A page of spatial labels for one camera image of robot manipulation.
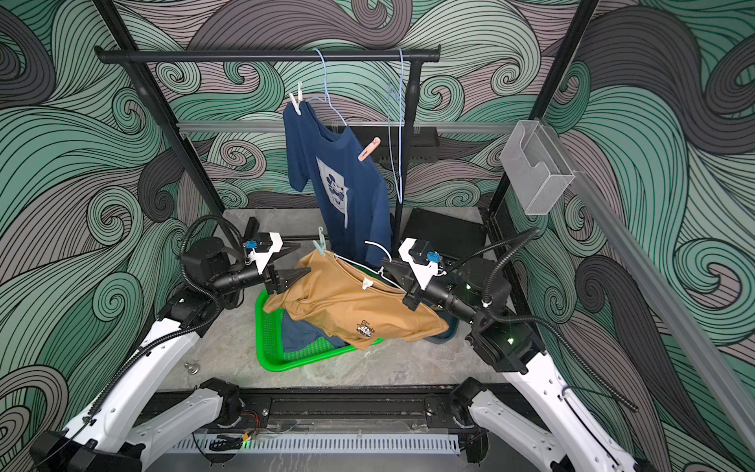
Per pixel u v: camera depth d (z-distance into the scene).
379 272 0.61
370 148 0.58
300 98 0.71
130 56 0.54
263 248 0.54
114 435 0.39
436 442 0.70
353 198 0.73
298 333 0.86
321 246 0.70
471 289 0.42
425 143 0.93
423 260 0.44
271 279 0.58
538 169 0.79
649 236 0.56
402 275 0.50
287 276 0.59
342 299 0.73
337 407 0.74
